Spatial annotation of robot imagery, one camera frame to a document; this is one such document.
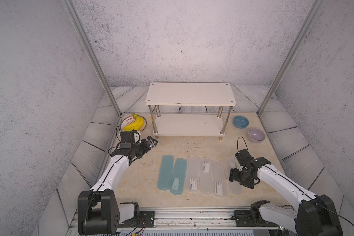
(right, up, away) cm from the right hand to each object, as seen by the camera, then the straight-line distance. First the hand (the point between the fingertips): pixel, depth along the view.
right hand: (236, 181), depth 82 cm
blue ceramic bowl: (+15, +33, +31) cm, 48 cm away
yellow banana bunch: (-62, +32, +26) cm, 74 cm away
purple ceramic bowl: (+21, +23, +20) cm, 37 cm away
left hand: (-46, +20, +3) cm, 50 cm away
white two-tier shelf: (-9, +48, +2) cm, 49 cm away
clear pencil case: (-24, +1, +7) cm, 25 cm away
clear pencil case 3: (-1, -4, +1) cm, 4 cm away
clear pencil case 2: (-16, +1, +5) cm, 17 cm away
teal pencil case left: (-40, +2, +9) cm, 41 cm away
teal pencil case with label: (-32, -1, +3) cm, 32 cm away
